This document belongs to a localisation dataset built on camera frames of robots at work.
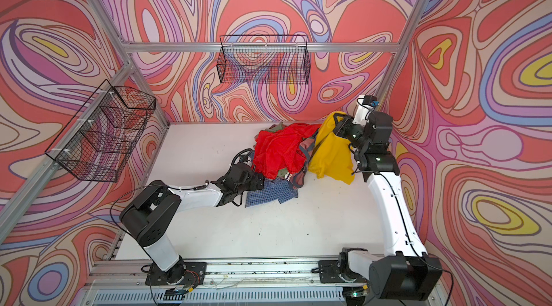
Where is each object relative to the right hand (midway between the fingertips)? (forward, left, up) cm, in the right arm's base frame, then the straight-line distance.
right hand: (335, 118), depth 72 cm
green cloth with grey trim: (-4, +18, -27) cm, 33 cm away
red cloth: (+3, +18, -20) cm, 27 cm away
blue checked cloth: (-8, +22, -35) cm, 42 cm away
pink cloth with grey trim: (0, +8, -16) cm, 18 cm away
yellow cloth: (-3, -2, -18) cm, 19 cm away
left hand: (-3, +28, -31) cm, 42 cm away
